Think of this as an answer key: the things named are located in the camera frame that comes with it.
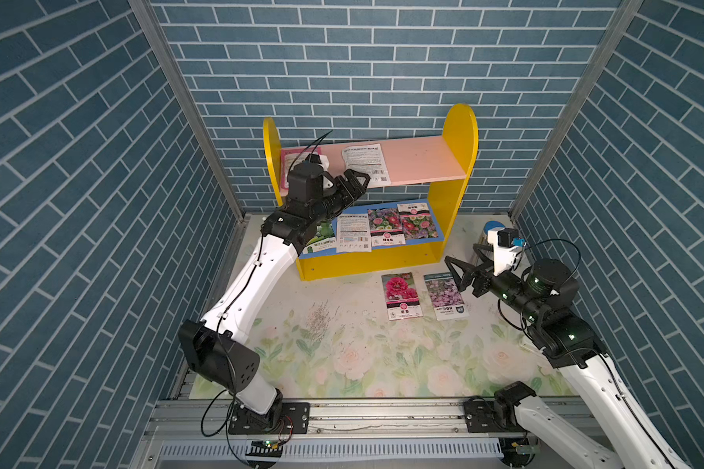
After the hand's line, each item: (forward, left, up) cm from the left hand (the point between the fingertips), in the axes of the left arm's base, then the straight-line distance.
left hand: (372, 184), depth 70 cm
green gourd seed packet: (+5, +14, -27) cm, 31 cm away
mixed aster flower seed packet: (+12, -17, -27) cm, 34 cm away
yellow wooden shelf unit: (+23, -3, -27) cm, 35 cm away
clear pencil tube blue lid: (+8, -40, -22) cm, 46 cm away
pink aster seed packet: (+11, -6, -28) cm, 30 cm away
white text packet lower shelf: (+8, +5, -27) cm, 29 cm away
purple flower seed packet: (-9, -26, -41) cm, 49 cm away
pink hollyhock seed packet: (-8, -11, -41) cm, 43 cm away
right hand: (-17, -21, -6) cm, 27 cm away
